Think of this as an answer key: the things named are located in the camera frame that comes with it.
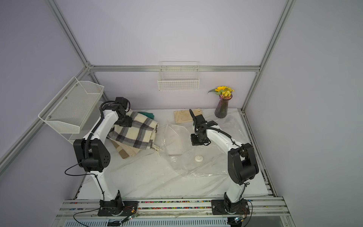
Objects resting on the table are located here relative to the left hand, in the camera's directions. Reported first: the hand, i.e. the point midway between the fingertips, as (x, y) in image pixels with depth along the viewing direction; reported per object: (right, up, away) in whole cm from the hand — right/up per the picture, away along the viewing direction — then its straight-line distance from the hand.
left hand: (119, 125), depth 90 cm
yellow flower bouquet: (+71, +23, +9) cm, 75 cm away
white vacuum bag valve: (+52, -22, +1) cm, 56 cm away
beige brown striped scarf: (+4, -17, 0) cm, 18 cm away
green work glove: (+13, +8, +28) cm, 32 cm away
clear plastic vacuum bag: (+60, -23, 0) cm, 64 cm away
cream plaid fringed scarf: (+14, -6, +1) cm, 15 cm away
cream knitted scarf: (+12, -15, -1) cm, 20 cm away
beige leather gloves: (+42, +7, +26) cm, 50 cm away
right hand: (+50, -13, 0) cm, 52 cm away
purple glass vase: (+71, +12, +21) cm, 75 cm away
